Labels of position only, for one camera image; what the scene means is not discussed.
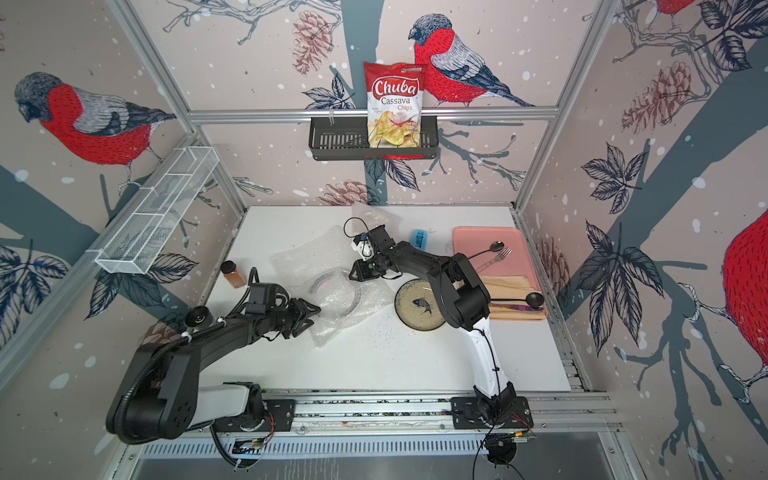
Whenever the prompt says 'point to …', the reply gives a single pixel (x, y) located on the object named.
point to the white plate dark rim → (336, 294)
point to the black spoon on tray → (495, 246)
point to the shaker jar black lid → (199, 316)
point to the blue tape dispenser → (420, 239)
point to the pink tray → (469, 241)
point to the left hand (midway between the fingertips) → (321, 308)
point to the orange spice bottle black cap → (229, 268)
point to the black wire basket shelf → (346, 138)
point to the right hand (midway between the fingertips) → (352, 275)
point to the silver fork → (503, 254)
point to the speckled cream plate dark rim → (417, 307)
